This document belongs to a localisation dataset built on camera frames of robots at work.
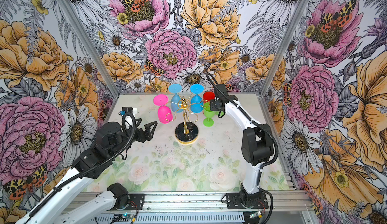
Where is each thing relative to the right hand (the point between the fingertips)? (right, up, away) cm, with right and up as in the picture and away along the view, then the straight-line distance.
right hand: (216, 109), depth 94 cm
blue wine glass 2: (-12, +4, -7) cm, 14 cm away
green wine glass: (-4, -9, +11) cm, 15 cm away
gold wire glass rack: (-18, -15, +4) cm, 24 cm away
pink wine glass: (-29, -3, -11) cm, 31 cm away
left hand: (-33, -7, -25) cm, 42 cm away
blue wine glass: (-22, +3, -16) cm, 27 cm away
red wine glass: (-5, +8, +2) cm, 10 cm away
